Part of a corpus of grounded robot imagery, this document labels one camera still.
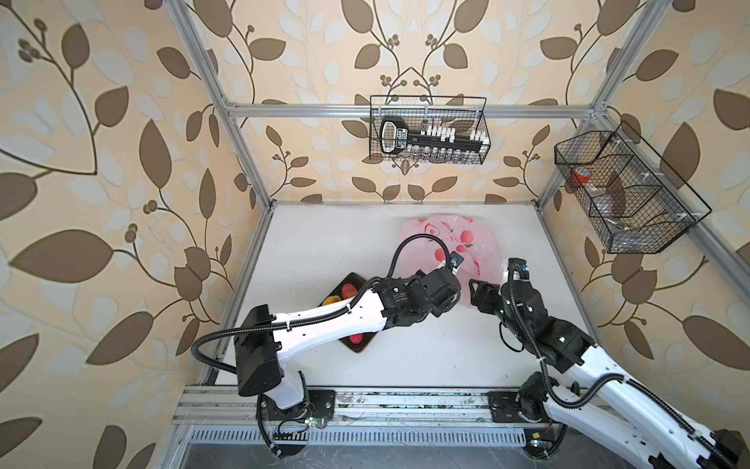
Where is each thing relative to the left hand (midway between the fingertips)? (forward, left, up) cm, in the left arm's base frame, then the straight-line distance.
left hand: (444, 283), depth 73 cm
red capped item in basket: (+35, -44, +8) cm, 57 cm away
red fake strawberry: (-8, +23, -19) cm, 31 cm away
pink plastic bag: (+23, -13, -12) cm, 29 cm away
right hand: (+1, -10, -3) cm, 11 cm away
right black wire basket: (+18, -48, +13) cm, 53 cm away
